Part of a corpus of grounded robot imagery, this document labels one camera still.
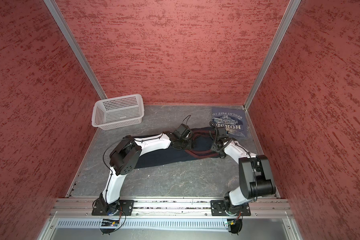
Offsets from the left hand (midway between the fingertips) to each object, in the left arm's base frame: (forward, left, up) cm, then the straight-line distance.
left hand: (192, 148), depth 94 cm
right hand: (-1, -15, 0) cm, 16 cm away
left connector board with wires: (-39, +43, -6) cm, 59 cm away
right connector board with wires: (-40, -21, -3) cm, 45 cm away
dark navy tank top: (-1, -5, +2) cm, 6 cm away
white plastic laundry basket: (+33, +60, -3) cm, 68 cm away
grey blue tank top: (+24, -32, 0) cm, 40 cm away
